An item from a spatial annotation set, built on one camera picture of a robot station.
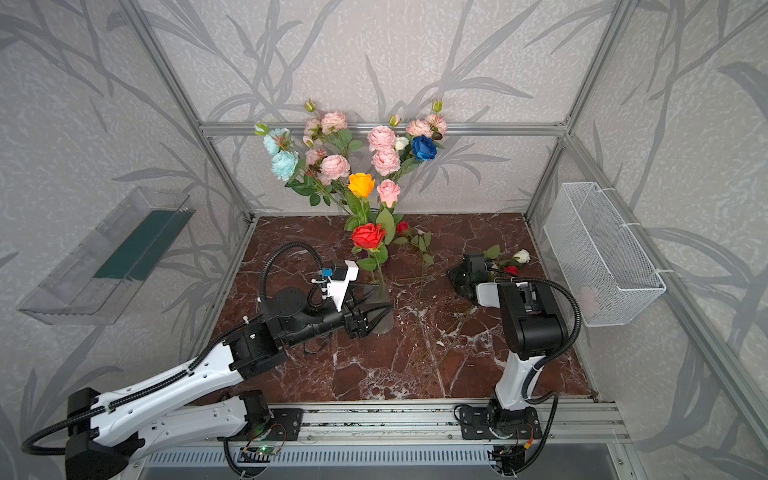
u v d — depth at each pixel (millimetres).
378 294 642
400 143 787
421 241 1083
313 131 883
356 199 705
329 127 818
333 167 753
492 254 1047
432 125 806
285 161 689
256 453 720
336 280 525
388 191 667
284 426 724
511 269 994
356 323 538
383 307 567
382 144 755
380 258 718
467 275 810
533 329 501
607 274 609
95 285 638
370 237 665
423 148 752
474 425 734
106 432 392
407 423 753
